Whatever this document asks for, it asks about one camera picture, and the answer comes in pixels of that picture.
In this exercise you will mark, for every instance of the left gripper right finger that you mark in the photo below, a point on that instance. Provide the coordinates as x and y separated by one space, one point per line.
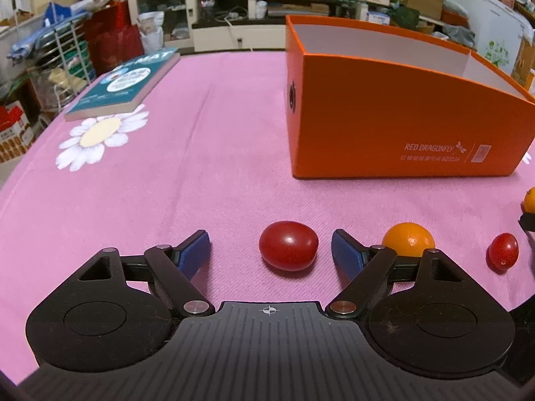
367 269

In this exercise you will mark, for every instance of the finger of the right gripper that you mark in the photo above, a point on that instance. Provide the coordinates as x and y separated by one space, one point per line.
527 222

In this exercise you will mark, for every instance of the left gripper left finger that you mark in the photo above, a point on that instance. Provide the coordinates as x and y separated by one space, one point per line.
172 269

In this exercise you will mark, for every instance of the orange fruit right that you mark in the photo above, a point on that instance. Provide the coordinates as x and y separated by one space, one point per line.
528 202

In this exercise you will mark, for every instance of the orange fruit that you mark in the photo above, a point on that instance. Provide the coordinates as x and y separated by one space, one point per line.
528 202
408 239

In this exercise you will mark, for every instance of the red cherry tomato right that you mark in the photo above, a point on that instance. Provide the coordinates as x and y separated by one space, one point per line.
503 252

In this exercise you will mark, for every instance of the red cherry tomato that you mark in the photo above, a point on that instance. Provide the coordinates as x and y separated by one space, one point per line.
288 246
503 252

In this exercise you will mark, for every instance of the orange fruit middle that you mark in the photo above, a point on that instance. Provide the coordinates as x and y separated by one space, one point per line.
408 239

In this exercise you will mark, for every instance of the red cherry tomato left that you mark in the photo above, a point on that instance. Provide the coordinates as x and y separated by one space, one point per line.
288 246

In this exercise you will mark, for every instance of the pink tablecloth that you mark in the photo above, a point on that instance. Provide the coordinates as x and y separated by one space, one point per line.
209 151

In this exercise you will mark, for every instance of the orange cardboard box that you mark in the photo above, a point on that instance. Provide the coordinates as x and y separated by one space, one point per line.
370 100

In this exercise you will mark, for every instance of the teal book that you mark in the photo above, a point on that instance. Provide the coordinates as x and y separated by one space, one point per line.
124 88

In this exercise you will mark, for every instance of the white chest freezer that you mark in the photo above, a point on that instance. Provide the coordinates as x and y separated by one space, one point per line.
499 31

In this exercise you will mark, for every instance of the red gift bag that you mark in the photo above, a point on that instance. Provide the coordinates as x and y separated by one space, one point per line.
112 38

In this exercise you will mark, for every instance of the white glass door cabinet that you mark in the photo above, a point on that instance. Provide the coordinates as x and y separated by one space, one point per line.
179 16

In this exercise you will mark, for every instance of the metal wire cart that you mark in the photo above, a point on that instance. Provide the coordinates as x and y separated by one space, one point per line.
55 59

